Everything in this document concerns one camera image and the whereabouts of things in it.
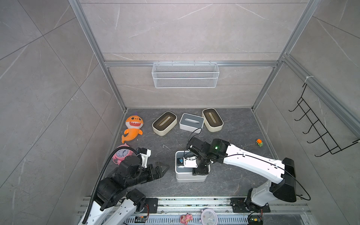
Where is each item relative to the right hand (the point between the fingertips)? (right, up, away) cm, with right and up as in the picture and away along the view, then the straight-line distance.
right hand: (195, 167), depth 71 cm
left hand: (-15, +2, -7) cm, 16 cm away
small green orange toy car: (+47, +9, +25) cm, 54 cm away
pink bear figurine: (-5, -24, -4) cm, 25 cm away
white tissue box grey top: (-5, -2, -4) cm, 7 cm away
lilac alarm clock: (+7, -24, -3) cm, 25 cm away
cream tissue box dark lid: (-21, +22, +30) cm, 42 cm away
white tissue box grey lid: (0, +22, +35) cm, 41 cm away
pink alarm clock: (-48, +1, +19) cm, 52 cm away
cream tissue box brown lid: (+16, +24, +33) cm, 43 cm away
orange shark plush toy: (-42, +22, +28) cm, 55 cm away
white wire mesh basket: (-6, +57, +29) cm, 64 cm away
